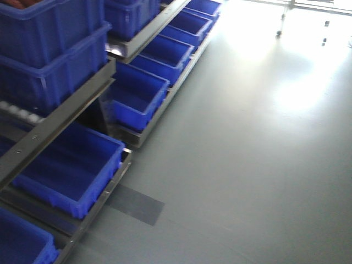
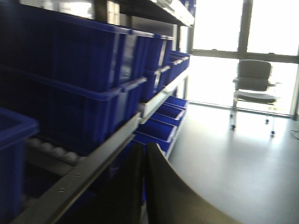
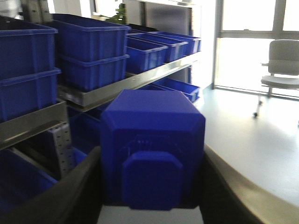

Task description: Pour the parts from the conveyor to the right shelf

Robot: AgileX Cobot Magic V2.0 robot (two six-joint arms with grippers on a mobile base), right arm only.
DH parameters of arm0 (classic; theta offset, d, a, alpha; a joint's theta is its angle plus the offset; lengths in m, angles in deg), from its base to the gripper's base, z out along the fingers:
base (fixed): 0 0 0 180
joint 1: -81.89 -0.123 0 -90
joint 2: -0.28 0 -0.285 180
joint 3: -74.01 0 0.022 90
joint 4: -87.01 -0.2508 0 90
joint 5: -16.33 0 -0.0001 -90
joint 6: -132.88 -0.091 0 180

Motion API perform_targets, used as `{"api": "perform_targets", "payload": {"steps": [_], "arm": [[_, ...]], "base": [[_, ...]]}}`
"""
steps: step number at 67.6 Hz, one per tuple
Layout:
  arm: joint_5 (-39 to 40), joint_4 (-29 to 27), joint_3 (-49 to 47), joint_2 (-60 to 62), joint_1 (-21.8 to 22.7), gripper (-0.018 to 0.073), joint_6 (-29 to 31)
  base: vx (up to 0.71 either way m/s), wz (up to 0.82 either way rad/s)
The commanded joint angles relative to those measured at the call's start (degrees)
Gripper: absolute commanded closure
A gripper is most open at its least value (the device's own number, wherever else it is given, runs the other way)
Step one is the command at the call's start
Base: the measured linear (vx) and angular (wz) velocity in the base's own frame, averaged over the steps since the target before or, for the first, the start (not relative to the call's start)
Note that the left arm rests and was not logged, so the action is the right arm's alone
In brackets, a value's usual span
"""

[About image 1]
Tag row of blue bins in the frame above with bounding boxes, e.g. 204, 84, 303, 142
0, 0, 223, 264

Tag grey roller rack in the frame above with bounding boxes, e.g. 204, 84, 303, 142
0, 56, 133, 264
104, 0, 224, 149

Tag orange parts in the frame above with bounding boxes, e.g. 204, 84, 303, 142
7, 0, 42, 9

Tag steel frame with castors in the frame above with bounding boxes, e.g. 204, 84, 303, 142
276, 0, 352, 47

